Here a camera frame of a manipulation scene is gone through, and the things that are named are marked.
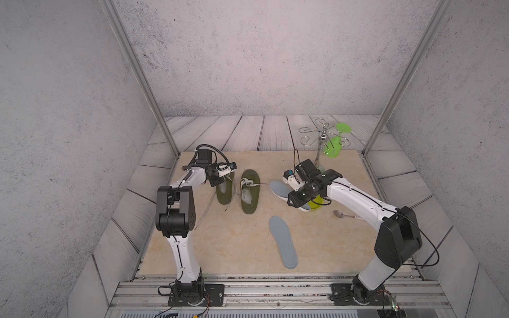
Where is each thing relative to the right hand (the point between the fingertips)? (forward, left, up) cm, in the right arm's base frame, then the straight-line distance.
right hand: (293, 200), depth 85 cm
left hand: (+20, +33, -5) cm, 39 cm away
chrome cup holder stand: (+23, -15, +13) cm, 31 cm away
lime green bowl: (-6, -8, +9) cm, 13 cm away
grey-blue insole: (-8, +5, -14) cm, 17 cm away
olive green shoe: (+12, +33, -10) cm, 36 cm away
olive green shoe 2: (+13, +19, -7) cm, 24 cm away
